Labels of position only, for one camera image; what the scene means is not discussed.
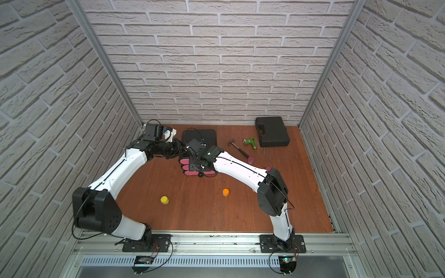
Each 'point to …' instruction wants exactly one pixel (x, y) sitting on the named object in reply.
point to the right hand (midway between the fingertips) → (197, 164)
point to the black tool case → (272, 132)
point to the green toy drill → (251, 141)
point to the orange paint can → (225, 192)
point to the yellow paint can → (164, 200)
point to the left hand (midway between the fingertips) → (190, 145)
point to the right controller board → (287, 264)
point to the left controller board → (142, 263)
